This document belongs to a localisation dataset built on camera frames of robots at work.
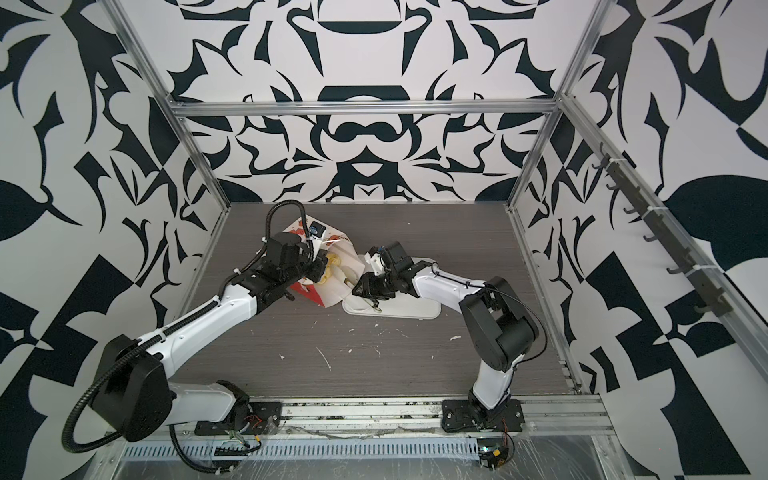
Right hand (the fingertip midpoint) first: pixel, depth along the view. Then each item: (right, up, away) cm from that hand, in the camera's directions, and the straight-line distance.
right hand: (358, 290), depth 87 cm
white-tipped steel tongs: (+5, -3, -4) cm, 7 cm away
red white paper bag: (-6, +7, +12) cm, 15 cm away
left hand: (-9, +13, -4) cm, 16 cm away
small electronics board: (+33, -35, -16) cm, 50 cm away
